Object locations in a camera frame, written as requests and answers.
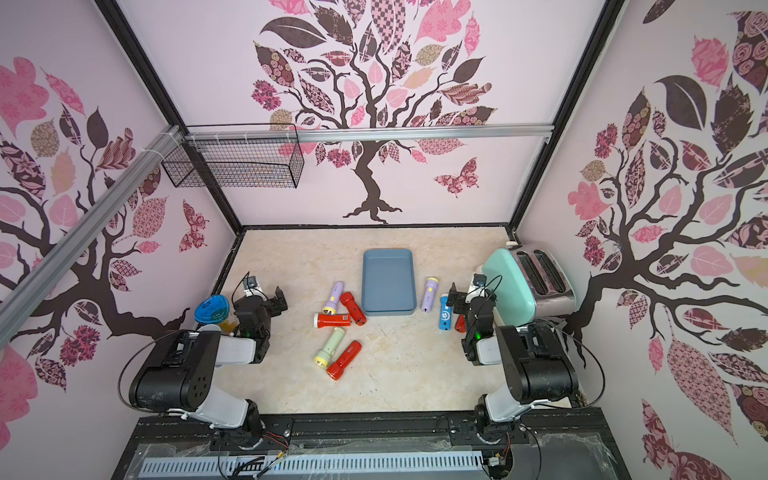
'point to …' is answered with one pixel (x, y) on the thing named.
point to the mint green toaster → (529, 283)
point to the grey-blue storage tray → (388, 282)
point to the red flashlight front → (346, 358)
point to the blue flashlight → (445, 314)
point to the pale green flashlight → (321, 359)
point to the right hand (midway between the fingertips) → (470, 283)
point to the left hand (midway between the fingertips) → (266, 295)
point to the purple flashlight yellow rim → (335, 295)
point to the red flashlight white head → (322, 320)
